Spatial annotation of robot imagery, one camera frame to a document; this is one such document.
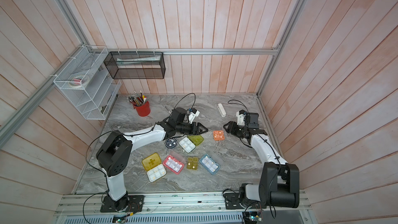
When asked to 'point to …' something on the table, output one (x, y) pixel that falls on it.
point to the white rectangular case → (221, 110)
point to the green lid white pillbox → (188, 143)
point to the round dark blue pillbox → (171, 143)
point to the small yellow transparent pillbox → (192, 163)
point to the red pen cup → (143, 108)
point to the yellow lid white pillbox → (152, 165)
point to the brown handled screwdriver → (168, 110)
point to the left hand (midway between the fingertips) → (204, 132)
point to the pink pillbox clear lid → (173, 164)
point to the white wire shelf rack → (93, 101)
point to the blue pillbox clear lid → (209, 164)
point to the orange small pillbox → (218, 135)
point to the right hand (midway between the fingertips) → (227, 126)
